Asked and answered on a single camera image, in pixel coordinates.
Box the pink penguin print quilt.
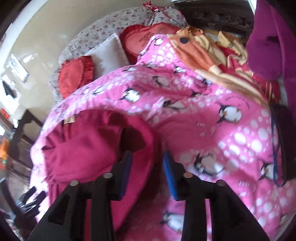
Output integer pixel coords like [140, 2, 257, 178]
[30, 35, 295, 240]

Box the eye chart wall poster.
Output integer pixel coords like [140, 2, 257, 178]
[9, 53, 29, 83]

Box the left red heart cushion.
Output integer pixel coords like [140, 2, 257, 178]
[58, 56, 94, 99]

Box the dark cloth on hook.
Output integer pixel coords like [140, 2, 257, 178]
[2, 80, 17, 99]

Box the dark wooden side table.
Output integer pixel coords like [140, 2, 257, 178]
[8, 109, 43, 169]

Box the dark carved wooden headboard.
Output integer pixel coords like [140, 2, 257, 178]
[174, 0, 254, 36]

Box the orange cartoon blanket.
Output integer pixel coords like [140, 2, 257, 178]
[167, 26, 280, 108]

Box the red wall sticker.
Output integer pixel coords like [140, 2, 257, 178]
[1, 108, 11, 120]

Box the dark red fleece shirt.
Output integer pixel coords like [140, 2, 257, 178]
[42, 109, 162, 240]

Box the white square pillow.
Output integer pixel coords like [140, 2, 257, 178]
[85, 33, 130, 80]

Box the right red heart cushion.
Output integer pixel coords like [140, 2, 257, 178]
[119, 23, 180, 64]

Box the floral bolster pillow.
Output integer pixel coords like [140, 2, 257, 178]
[49, 6, 186, 103]

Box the purple fleece garment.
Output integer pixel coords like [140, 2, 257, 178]
[247, 1, 295, 110]

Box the red heart cushion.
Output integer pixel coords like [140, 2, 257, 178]
[119, 23, 180, 64]
[58, 56, 94, 99]

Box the orange plastic crate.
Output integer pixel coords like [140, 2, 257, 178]
[0, 138, 10, 160]

